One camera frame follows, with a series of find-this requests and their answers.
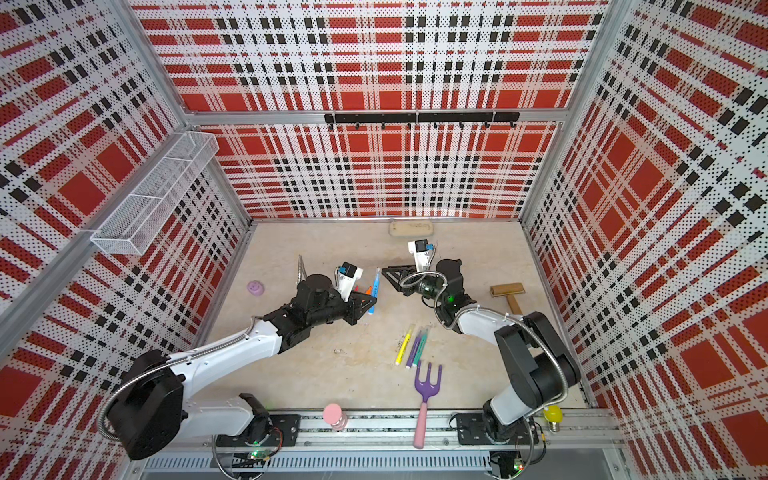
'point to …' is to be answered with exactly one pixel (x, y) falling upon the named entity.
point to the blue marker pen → (375, 292)
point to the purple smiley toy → (256, 288)
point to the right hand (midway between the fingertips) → (386, 271)
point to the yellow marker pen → (403, 347)
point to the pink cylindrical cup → (334, 415)
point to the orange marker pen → (368, 291)
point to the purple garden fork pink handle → (426, 388)
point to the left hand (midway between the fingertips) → (377, 299)
